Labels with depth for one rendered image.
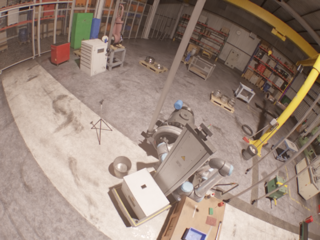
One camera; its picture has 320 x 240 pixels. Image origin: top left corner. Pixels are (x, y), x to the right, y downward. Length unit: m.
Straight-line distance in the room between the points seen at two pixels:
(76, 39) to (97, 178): 7.08
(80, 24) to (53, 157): 6.68
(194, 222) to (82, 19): 8.68
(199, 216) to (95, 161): 2.09
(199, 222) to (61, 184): 2.35
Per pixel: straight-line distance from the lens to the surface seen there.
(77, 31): 8.18
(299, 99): 5.00
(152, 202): 1.75
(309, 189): 7.03
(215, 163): 1.49
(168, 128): 2.33
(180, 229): 2.22
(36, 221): 2.81
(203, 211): 2.46
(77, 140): 3.14
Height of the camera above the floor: 2.48
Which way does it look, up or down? 40 degrees down
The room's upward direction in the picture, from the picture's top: 23 degrees clockwise
